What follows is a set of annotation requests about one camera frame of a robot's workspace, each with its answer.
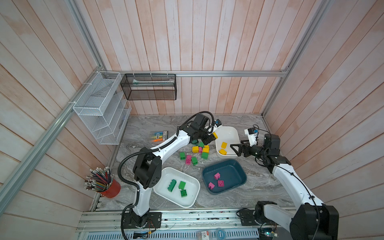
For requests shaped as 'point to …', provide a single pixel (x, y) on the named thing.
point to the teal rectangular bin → (223, 176)
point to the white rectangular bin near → (177, 187)
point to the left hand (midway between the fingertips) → (212, 137)
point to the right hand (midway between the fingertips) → (237, 143)
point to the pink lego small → (200, 149)
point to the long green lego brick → (172, 185)
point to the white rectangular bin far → (229, 134)
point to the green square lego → (183, 193)
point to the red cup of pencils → (102, 181)
